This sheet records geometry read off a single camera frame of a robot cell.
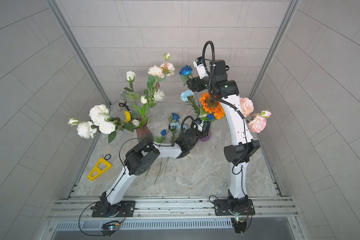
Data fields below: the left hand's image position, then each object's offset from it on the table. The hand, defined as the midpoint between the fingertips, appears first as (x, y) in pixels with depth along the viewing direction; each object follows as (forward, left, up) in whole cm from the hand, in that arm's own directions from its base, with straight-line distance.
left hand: (209, 119), depth 89 cm
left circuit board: (-51, +48, -14) cm, 71 cm away
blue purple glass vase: (-10, +3, +2) cm, 10 cm away
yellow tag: (-26, +62, -15) cm, 69 cm away
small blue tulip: (-2, +29, -13) cm, 32 cm away
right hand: (+7, +11, +24) cm, 28 cm away
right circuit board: (-50, -12, -16) cm, 54 cm away
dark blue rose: (+10, +22, -11) cm, 26 cm away
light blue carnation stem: (+3, +22, -11) cm, 25 cm away
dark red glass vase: (-8, +38, -1) cm, 39 cm away
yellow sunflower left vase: (-5, +45, +8) cm, 46 cm away
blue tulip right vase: (-12, +3, +17) cm, 21 cm away
